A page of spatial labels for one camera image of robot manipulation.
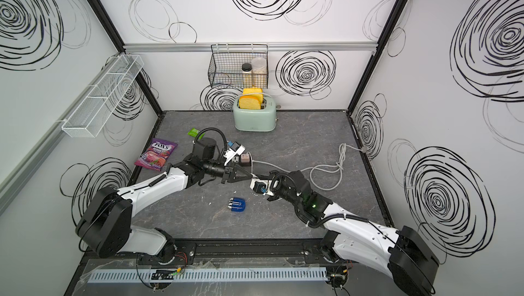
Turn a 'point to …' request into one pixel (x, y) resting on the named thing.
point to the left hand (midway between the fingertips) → (249, 179)
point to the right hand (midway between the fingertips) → (260, 174)
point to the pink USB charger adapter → (245, 158)
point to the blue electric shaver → (237, 204)
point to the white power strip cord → (319, 168)
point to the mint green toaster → (252, 120)
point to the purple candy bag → (156, 154)
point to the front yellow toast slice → (249, 102)
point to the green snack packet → (194, 132)
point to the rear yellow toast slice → (247, 91)
